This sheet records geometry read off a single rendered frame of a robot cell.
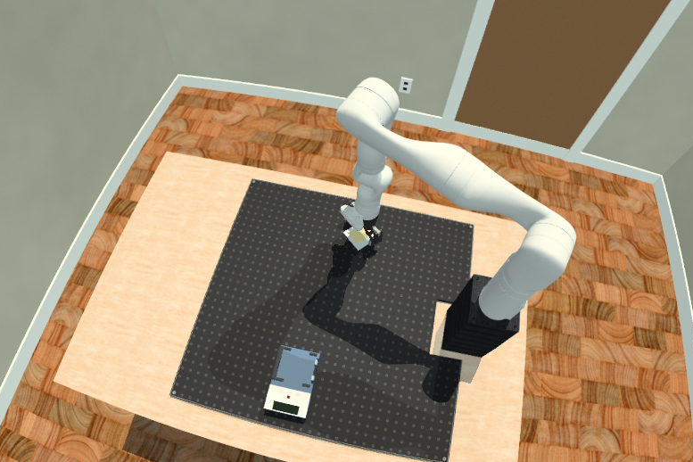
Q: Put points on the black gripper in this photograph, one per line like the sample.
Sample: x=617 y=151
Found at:
x=370 y=225

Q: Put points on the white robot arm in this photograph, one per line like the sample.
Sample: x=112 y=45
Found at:
x=464 y=180

